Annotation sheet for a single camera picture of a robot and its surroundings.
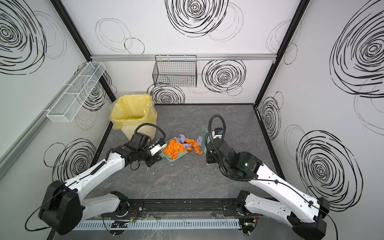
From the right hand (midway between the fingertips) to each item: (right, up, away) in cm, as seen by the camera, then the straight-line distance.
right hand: (205, 151), depth 69 cm
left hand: (-24, -6, +14) cm, 29 cm away
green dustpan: (-20, -6, +13) cm, 25 cm away
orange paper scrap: (-17, -2, +16) cm, 23 cm away
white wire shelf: (-68, +21, +3) cm, 71 cm away
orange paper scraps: (-5, -1, +26) cm, 27 cm away
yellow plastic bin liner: (-47, +21, +30) cm, 59 cm away
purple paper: (-13, +2, +27) cm, 30 cm away
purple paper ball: (-2, +1, +29) cm, 29 cm away
